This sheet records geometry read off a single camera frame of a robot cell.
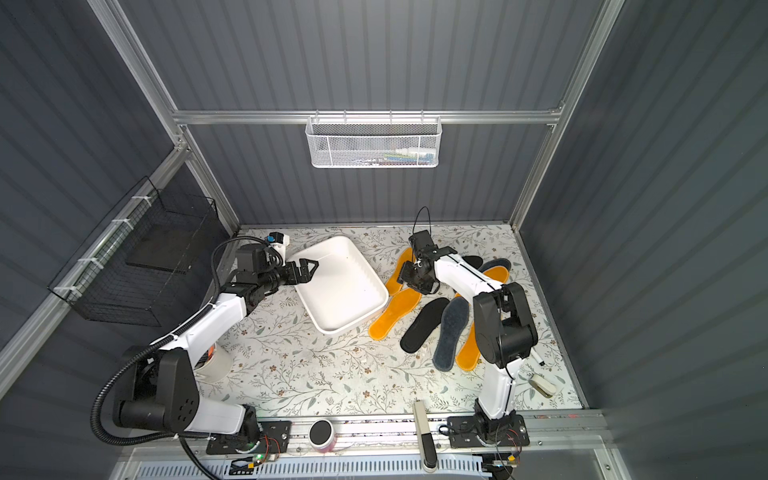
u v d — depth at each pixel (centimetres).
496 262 109
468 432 72
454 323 93
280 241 79
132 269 72
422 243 76
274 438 72
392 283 103
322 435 70
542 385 79
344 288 102
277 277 75
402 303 96
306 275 79
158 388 43
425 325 93
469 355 87
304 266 79
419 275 80
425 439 69
